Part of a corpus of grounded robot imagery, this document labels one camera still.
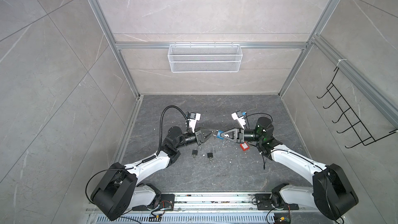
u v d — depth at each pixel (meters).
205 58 1.01
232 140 0.67
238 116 0.69
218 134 0.70
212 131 0.70
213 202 0.75
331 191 0.41
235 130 0.67
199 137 0.65
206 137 0.69
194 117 0.67
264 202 0.73
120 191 0.41
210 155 0.88
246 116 0.71
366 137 0.58
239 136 0.66
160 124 0.62
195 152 0.90
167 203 0.73
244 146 0.90
